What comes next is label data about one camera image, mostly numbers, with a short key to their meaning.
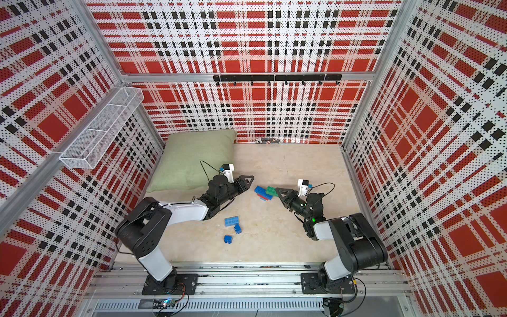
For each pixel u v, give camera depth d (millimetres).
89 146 702
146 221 527
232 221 902
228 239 845
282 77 893
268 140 1232
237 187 796
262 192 934
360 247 436
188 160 963
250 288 734
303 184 823
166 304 694
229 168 837
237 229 861
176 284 712
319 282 685
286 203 767
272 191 851
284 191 828
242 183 796
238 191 814
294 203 774
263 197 960
